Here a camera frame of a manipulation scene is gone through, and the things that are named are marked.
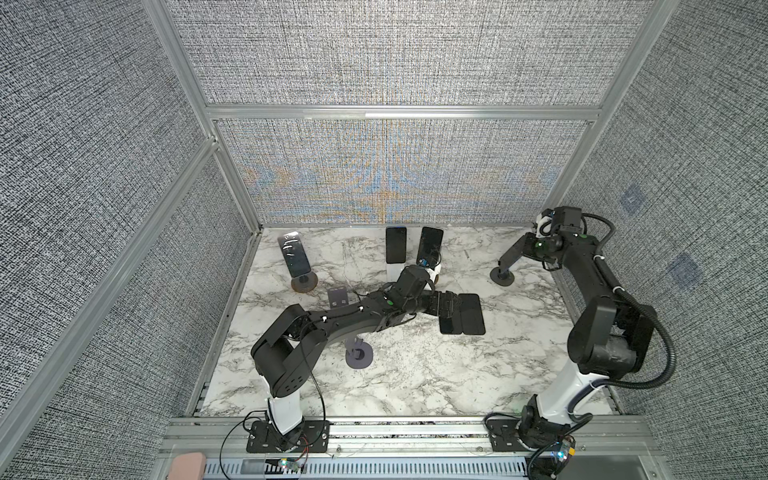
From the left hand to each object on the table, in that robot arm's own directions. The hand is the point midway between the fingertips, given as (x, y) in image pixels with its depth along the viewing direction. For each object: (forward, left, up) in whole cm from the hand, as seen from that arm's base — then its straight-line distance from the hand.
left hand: (450, 300), depth 83 cm
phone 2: (+20, +2, 0) cm, 20 cm away
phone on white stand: (+24, +13, -3) cm, 27 cm away
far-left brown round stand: (+18, +45, -14) cm, 50 cm away
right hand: (+16, -26, +4) cm, 31 cm away
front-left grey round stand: (-10, +25, -10) cm, 29 cm away
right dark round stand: (+15, -23, -9) cm, 29 cm away
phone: (+20, +46, -1) cm, 50 cm away
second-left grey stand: (+6, +32, -6) cm, 33 cm away
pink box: (-33, +65, -12) cm, 74 cm away
